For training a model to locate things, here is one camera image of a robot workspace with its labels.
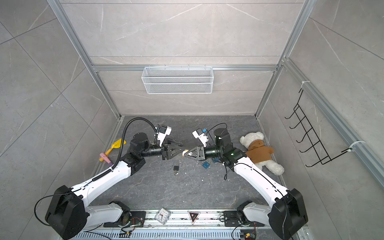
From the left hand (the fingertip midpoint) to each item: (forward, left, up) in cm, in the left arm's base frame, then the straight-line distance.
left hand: (183, 145), depth 68 cm
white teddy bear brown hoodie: (+5, -46, -20) cm, 50 cm away
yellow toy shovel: (+20, +48, -28) cm, 59 cm away
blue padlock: (+3, -13, -28) cm, 31 cm away
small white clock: (-24, +11, -27) cm, 38 cm away
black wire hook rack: (-12, -57, +5) cm, 58 cm away
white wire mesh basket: (+53, +4, 0) cm, 53 cm away
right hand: (-3, -2, -3) cm, 5 cm away
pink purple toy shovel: (+9, +51, -27) cm, 58 cm away
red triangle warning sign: (-25, -4, -28) cm, 38 cm away
